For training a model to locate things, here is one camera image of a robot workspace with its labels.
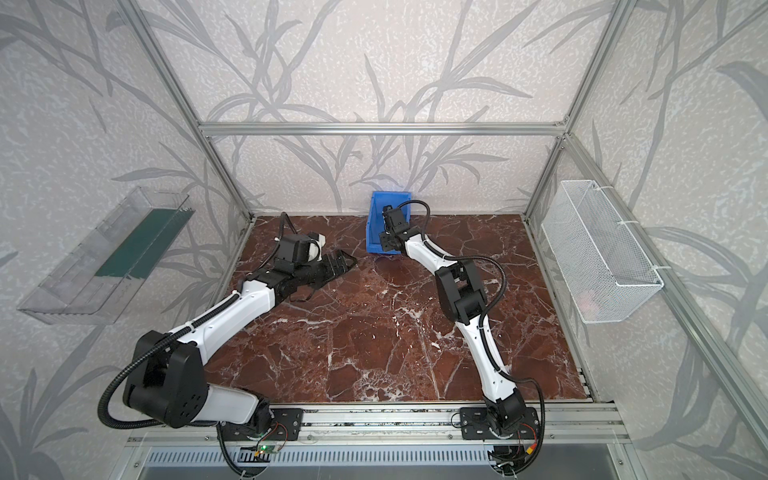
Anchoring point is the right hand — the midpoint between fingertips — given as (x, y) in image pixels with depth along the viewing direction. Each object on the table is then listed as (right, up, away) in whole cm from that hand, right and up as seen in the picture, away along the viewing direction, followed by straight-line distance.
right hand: (390, 228), depth 108 cm
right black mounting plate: (+23, -50, -36) cm, 66 cm away
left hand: (-10, -9, -24) cm, 28 cm away
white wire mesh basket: (+47, -11, -46) cm, 67 cm away
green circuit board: (-27, -54, -38) cm, 72 cm away
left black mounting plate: (-28, -49, -36) cm, 67 cm away
